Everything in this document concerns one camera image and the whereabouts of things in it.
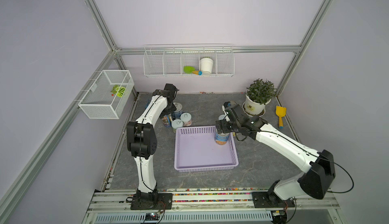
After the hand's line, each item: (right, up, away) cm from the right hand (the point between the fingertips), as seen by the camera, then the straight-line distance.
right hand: (222, 122), depth 81 cm
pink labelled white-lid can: (-21, 0, +18) cm, 28 cm away
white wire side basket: (-64, +14, +1) cm, 65 cm away
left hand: (-32, +5, +11) cm, 34 cm away
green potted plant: (+26, +18, +13) cm, 34 cm away
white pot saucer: (+23, +3, +24) cm, 34 cm away
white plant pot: (+24, +8, +21) cm, 33 cm away
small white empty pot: (-8, +34, +10) cm, 36 cm away
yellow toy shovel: (+46, +5, +27) cm, 54 cm away
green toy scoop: (-20, +33, +18) cm, 43 cm away
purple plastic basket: (-15, -18, +10) cm, 25 cm away
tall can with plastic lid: (-34, 0, +15) cm, 37 cm away
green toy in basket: (-56, +17, 0) cm, 59 cm away
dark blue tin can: (-28, +3, +18) cm, 33 cm away
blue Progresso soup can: (0, -10, +5) cm, 11 cm away
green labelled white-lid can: (-28, -2, +15) cm, 32 cm away
